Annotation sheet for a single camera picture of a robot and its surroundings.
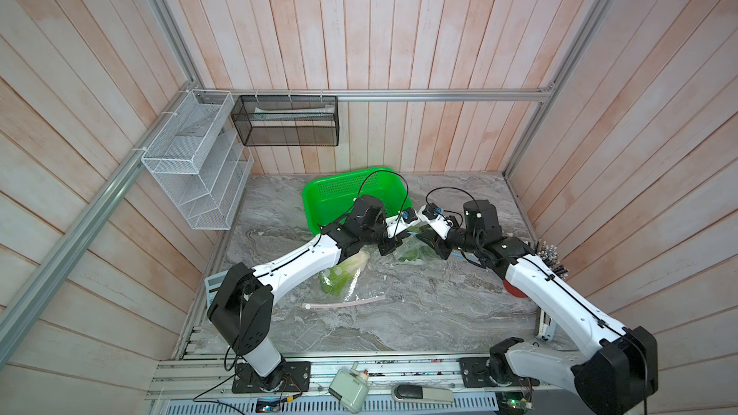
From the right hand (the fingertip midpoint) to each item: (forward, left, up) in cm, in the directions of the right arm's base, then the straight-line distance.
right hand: (421, 228), depth 80 cm
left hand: (-1, +5, -2) cm, 5 cm away
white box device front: (-37, +19, -15) cm, 44 cm away
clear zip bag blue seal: (-3, +5, -6) cm, 8 cm away
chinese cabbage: (-4, +1, -6) cm, 7 cm away
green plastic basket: (+25, +31, -18) cm, 44 cm away
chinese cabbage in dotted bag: (-9, +24, -14) cm, 29 cm away
